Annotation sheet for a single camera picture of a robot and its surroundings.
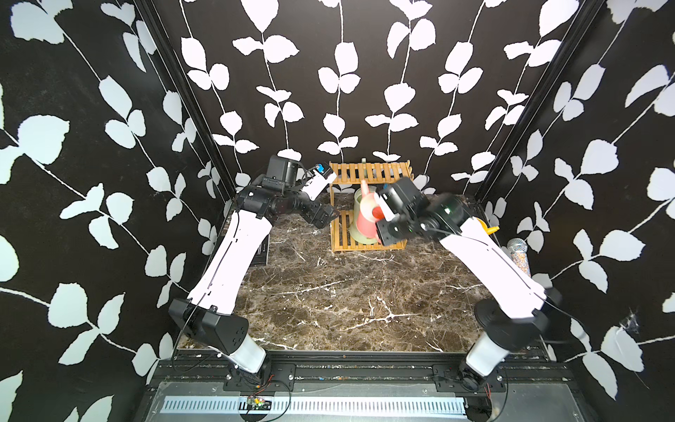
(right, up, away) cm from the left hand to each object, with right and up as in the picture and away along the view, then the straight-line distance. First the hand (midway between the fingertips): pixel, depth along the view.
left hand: (326, 198), depth 72 cm
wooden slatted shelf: (+19, +16, +50) cm, 56 cm away
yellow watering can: (+60, -10, +25) cm, 65 cm away
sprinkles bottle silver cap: (+56, -15, +2) cm, 58 cm away
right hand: (+14, -8, -2) cm, 16 cm away
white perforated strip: (+13, -57, -2) cm, 58 cm away
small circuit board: (-19, -56, -2) cm, 60 cm away
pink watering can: (+12, -4, -4) cm, 13 cm away
